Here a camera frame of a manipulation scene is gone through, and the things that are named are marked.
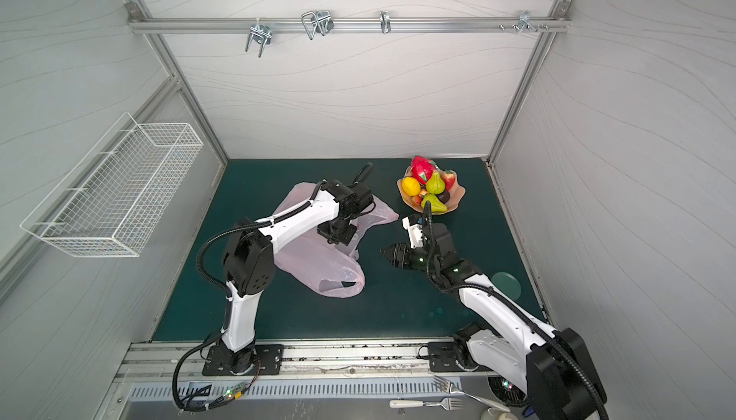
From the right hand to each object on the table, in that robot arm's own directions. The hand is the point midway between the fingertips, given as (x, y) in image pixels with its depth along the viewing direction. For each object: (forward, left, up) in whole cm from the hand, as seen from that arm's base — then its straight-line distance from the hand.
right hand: (391, 244), depth 81 cm
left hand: (+4, +16, -4) cm, 17 cm away
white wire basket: (-2, +68, +20) cm, 71 cm away
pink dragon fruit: (+33, -11, -3) cm, 35 cm away
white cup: (-36, -25, -14) cm, 46 cm away
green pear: (+25, -15, -3) cm, 30 cm away
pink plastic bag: (-7, +21, -1) cm, 22 cm away
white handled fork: (-35, -15, -13) cm, 40 cm away
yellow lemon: (+27, -6, -6) cm, 28 cm away
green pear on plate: (+20, -16, -8) cm, 27 cm away
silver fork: (-32, -16, -12) cm, 38 cm away
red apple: (+32, -21, -6) cm, 38 cm away
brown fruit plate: (+27, -24, -9) cm, 37 cm away
